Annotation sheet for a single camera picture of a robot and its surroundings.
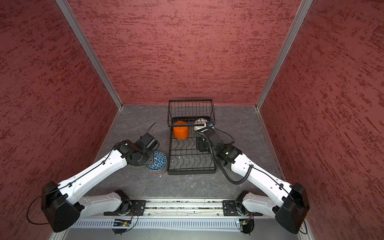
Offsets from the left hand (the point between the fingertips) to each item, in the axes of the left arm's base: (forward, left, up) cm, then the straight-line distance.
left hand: (147, 162), depth 77 cm
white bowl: (+37, -29, -10) cm, 48 cm away
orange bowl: (+24, -16, -6) cm, 29 cm away
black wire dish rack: (+9, -18, -12) cm, 23 cm away
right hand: (+9, -30, +7) cm, 32 cm away
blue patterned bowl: (+2, -5, -5) cm, 8 cm away
